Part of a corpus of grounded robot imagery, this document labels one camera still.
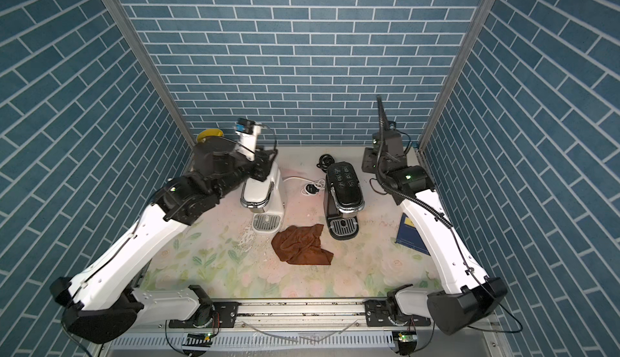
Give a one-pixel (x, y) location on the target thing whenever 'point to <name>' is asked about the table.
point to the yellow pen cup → (209, 132)
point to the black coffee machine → (343, 199)
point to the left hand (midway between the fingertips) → (284, 153)
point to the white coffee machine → (266, 199)
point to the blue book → (408, 236)
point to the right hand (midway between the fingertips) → (376, 155)
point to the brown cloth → (301, 245)
